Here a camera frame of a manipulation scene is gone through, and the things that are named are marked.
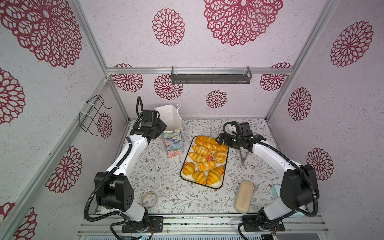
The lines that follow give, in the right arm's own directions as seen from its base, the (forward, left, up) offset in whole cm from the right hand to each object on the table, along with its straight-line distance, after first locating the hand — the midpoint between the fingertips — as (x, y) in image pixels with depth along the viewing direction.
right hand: (221, 138), depth 88 cm
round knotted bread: (-5, -1, -13) cm, 14 cm away
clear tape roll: (-31, +40, -15) cm, 53 cm away
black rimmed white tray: (-22, +1, -15) cm, 27 cm away
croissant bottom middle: (-19, +12, -11) cm, 25 cm away
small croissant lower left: (-13, +19, -12) cm, 26 cm away
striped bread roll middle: (-6, +14, -13) cm, 20 cm away
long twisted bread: (+5, +5, -12) cm, 14 cm away
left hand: (+3, +33, +8) cm, 34 cm away
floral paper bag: (-2, +28, +5) cm, 28 cm away
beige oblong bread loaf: (-29, -12, -13) cm, 33 cm away
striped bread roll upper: (-1, +11, -12) cm, 17 cm away
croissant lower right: (-18, +4, -12) cm, 22 cm away
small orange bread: (-12, +9, -12) cm, 19 cm away
